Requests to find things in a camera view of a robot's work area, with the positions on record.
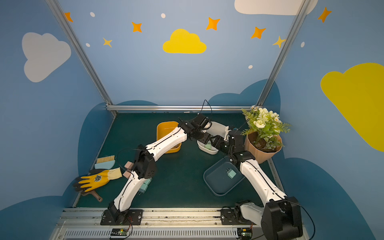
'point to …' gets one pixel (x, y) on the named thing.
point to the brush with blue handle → (105, 163)
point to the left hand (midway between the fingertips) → (205, 134)
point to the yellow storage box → (163, 128)
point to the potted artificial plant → (265, 133)
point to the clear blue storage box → (222, 177)
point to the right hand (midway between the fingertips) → (214, 138)
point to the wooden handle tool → (94, 193)
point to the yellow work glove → (95, 178)
